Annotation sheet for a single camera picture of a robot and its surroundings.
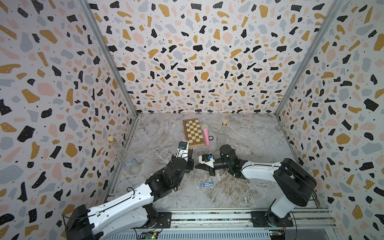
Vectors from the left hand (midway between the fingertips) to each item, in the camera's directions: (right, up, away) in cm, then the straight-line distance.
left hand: (191, 149), depth 74 cm
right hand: (+3, -10, +5) cm, 11 cm away
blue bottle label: (+8, -22, +12) cm, 26 cm away
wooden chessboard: (0, +7, +32) cm, 33 cm away
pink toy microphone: (+8, +11, +35) cm, 37 cm away
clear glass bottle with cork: (+21, +6, +39) cm, 44 cm away
